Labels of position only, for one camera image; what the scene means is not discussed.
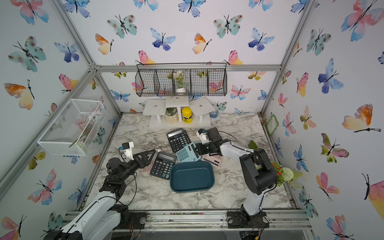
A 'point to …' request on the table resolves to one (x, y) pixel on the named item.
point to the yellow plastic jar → (187, 115)
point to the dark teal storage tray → (192, 177)
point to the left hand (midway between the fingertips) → (153, 150)
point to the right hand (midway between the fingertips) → (196, 147)
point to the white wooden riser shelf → (156, 109)
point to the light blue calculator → (188, 153)
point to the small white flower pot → (179, 76)
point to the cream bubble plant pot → (171, 115)
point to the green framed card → (272, 124)
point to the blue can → (213, 114)
